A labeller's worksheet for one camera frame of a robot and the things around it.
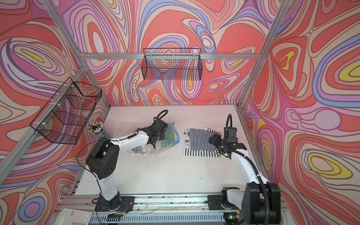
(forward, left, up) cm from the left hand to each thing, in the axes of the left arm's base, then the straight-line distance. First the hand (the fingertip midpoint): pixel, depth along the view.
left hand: (162, 134), depth 95 cm
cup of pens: (-4, +38, +12) cm, 40 cm away
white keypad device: (-46, +42, -5) cm, 63 cm away
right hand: (-10, -34, +3) cm, 36 cm away
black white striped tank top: (-11, -18, -5) cm, 21 cm away
